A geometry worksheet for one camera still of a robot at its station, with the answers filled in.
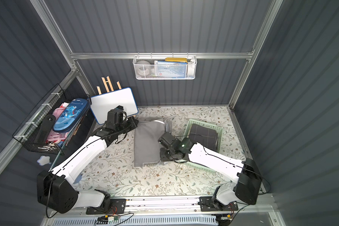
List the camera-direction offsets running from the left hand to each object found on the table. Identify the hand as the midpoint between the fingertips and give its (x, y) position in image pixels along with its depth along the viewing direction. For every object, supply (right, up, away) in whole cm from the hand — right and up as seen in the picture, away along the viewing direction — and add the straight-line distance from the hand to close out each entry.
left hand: (140, 120), depth 80 cm
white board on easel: (-29, +11, +13) cm, 34 cm away
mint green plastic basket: (+29, -10, +16) cm, 35 cm away
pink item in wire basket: (-36, -7, -15) cm, 40 cm away
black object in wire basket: (-40, -6, -18) cm, 44 cm away
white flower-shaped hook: (-42, -19, -15) cm, 48 cm away
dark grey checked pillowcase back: (+42, -11, +16) cm, 46 cm away
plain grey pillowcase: (+4, -16, -1) cm, 16 cm away
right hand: (+14, -19, -4) cm, 24 cm away
